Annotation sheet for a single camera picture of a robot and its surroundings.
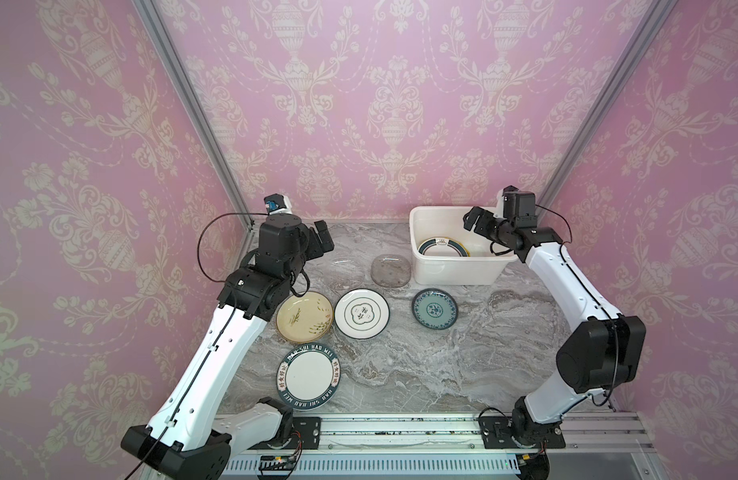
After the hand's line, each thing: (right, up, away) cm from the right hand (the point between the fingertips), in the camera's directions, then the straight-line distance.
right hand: (479, 219), depth 86 cm
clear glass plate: (-24, -16, +20) cm, 36 cm away
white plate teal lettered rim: (-49, -44, -3) cm, 66 cm away
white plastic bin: (+3, -14, +4) cm, 15 cm away
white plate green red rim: (-5, -8, +23) cm, 25 cm away
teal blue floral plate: (-10, -28, +11) cm, 32 cm away
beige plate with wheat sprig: (-52, -31, +8) cm, 61 cm away
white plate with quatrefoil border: (-34, -29, +9) cm, 46 cm away
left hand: (-44, -4, -18) cm, 48 cm away
